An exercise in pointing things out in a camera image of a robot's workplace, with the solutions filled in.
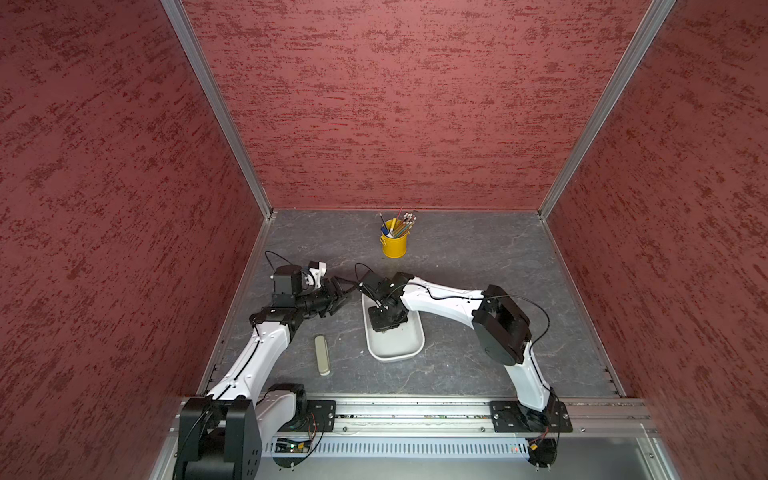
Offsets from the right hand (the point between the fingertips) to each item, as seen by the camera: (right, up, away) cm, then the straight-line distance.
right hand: (383, 330), depth 87 cm
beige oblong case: (-18, -4, -5) cm, 19 cm away
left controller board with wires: (-23, -24, -15) cm, 36 cm away
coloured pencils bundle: (+5, +32, +12) cm, 34 cm away
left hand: (-7, +12, -8) cm, 16 cm away
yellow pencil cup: (+3, +24, +16) cm, 29 cm away
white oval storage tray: (+5, -3, -2) cm, 6 cm away
